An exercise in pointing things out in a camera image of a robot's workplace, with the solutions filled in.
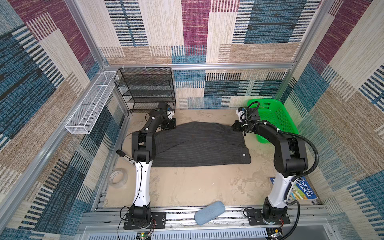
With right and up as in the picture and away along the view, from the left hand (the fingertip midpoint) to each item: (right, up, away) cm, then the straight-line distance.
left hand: (175, 124), depth 106 cm
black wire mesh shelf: (-23, +26, +2) cm, 35 cm away
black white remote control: (-32, -17, -14) cm, 39 cm away
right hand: (+38, -1, -8) cm, 39 cm away
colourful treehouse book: (+69, -34, -26) cm, 81 cm away
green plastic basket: (+74, +9, +11) cm, 75 cm away
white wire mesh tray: (-39, +3, -35) cm, 52 cm away
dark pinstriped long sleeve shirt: (+12, -12, -9) cm, 20 cm away
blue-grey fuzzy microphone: (+20, -43, -33) cm, 58 cm away
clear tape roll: (-31, -31, -19) cm, 48 cm away
